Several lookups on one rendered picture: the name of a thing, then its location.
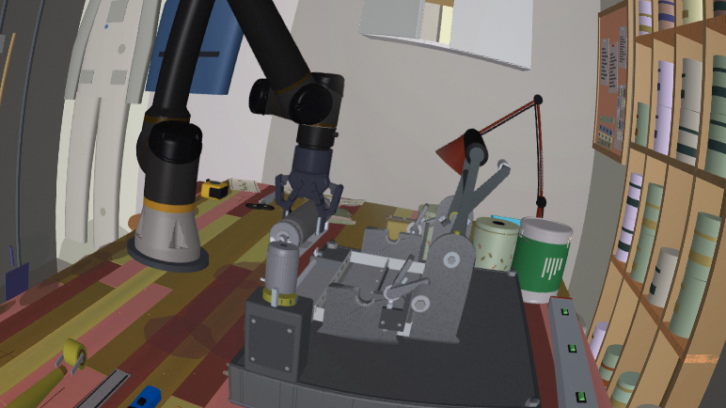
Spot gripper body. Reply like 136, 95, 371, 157
291, 144, 334, 189

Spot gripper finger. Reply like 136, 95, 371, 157
313, 180, 345, 235
275, 174, 308, 215

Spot grey paste roller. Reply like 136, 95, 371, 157
268, 200, 325, 247

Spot grey journal gate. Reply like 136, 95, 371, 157
382, 255, 428, 303
415, 202, 434, 235

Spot yellow seam roller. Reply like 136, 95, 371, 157
54, 337, 89, 377

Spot patterned paper stack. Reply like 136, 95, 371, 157
330, 196, 368, 227

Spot cream paper sheet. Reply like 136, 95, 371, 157
227, 177, 261, 195

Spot yellow tape measure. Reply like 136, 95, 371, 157
199, 178, 230, 201

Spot grey pasting machine body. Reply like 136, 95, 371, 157
294, 195, 479, 347

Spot red desk lamp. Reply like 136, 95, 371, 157
434, 94, 548, 220

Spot dark grey control box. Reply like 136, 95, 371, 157
244, 290, 315, 384

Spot grey lever with light tip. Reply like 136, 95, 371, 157
453, 159, 513, 228

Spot cream patterned wallpaper roll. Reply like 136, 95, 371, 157
471, 216, 521, 273

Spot white panelled door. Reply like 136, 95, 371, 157
55, 0, 165, 252

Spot black machine base tray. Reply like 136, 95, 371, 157
227, 265, 542, 408

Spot window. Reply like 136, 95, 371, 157
358, 0, 535, 72

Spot green and white tub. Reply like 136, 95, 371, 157
510, 215, 575, 306

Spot blue utility knife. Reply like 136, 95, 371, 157
125, 384, 164, 408

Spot grey metal ruler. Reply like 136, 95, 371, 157
72, 369, 132, 408

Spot grey power strip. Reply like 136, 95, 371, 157
546, 295, 598, 408

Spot dark blue box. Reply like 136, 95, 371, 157
5, 260, 31, 303

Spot lavender dark-striped wallpaper roll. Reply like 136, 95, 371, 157
615, 172, 645, 265

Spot cork notice board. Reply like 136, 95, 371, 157
592, 7, 632, 166

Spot olive tube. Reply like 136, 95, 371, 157
4, 365, 71, 408

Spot wooden shelf unit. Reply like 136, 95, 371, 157
585, 0, 726, 408

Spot white dark-striped wallpaper roll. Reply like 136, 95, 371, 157
675, 57, 704, 168

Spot grey knob with yellow ring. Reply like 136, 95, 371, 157
260, 238, 301, 309

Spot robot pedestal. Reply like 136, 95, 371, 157
126, 202, 210, 274

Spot blue wall panel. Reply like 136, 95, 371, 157
145, 0, 245, 97

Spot grey pressure arm dark handle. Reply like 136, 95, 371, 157
450, 128, 490, 235

